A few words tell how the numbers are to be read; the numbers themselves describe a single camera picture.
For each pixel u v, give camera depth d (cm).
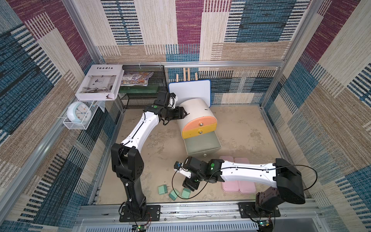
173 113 77
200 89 106
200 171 58
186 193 77
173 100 79
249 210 75
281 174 49
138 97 115
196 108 91
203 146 89
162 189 79
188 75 99
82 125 63
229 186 79
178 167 67
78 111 65
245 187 78
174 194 78
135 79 84
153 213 76
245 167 49
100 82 75
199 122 83
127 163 48
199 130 89
